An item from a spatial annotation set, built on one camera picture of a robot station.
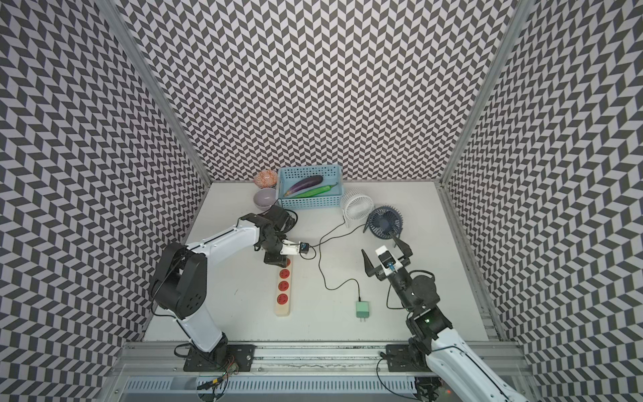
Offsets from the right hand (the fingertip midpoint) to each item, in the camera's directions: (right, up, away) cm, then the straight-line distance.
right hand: (378, 244), depth 74 cm
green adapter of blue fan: (-4, -23, +7) cm, 24 cm away
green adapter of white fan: (-30, -6, +6) cm, 31 cm away
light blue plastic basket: (-24, +20, +38) cm, 49 cm away
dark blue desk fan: (+6, +5, +20) cm, 21 cm away
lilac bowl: (-44, +15, +31) cm, 56 cm away
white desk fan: (-5, +11, +22) cm, 25 cm away
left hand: (-33, -7, +16) cm, 37 cm away
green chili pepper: (-22, +18, +34) cm, 44 cm away
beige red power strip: (-30, -17, +10) cm, 36 cm away
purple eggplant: (-26, +21, +38) cm, 51 cm away
